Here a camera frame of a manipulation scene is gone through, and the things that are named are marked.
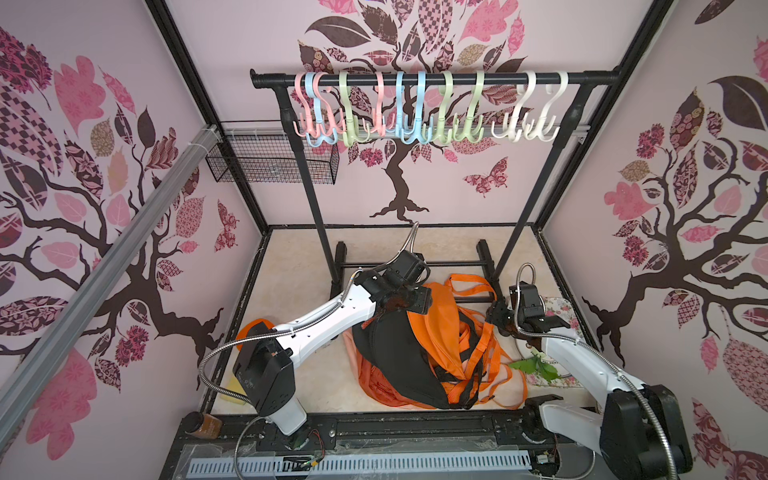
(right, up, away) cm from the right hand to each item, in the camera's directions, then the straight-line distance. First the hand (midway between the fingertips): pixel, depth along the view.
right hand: (497, 311), depth 89 cm
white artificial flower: (+8, -14, -7) cm, 17 cm away
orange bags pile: (-19, -8, -13) cm, 24 cm away
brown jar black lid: (-76, -24, -19) cm, 82 cm away
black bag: (-33, -5, -14) cm, 36 cm away
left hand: (-24, +4, -9) cm, 26 cm away
